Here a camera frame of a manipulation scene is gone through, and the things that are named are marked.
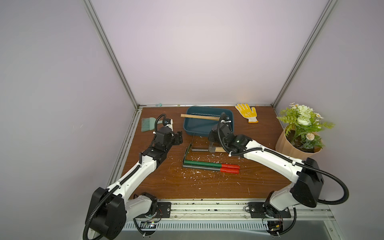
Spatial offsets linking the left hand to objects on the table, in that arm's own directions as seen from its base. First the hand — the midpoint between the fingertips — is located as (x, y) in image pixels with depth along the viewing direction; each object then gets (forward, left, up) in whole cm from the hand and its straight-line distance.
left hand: (178, 130), depth 83 cm
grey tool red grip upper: (+8, -8, -21) cm, 24 cm away
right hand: (-2, -18, +3) cm, 18 cm away
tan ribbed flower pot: (-4, -70, -7) cm, 71 cm away
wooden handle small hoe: (+18, -13, -9) cm, 24 cm away
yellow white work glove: (+29, -52, -18) cm, 62 cm away
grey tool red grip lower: (-17, -28, -15) cm, 37 cm away
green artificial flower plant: (-3, -64, +11) cm, 65 cm away
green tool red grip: (-13, -17, -17) cm, 27 cm away
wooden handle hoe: (-11, -19, -2) cm, 22 cm away
